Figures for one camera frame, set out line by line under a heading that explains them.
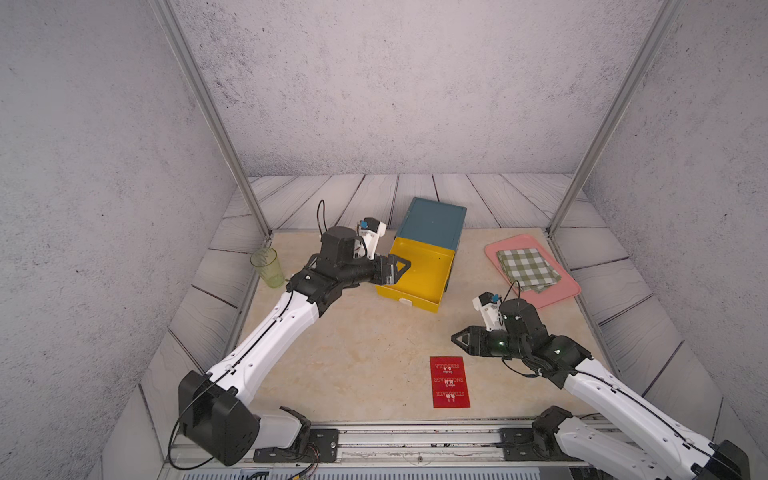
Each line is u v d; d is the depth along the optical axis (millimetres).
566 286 1027
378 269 641
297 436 626
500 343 639
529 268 1078
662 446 416
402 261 693
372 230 652
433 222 936
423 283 890
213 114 871
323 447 731
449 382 828
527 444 724
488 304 697
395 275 649
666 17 707
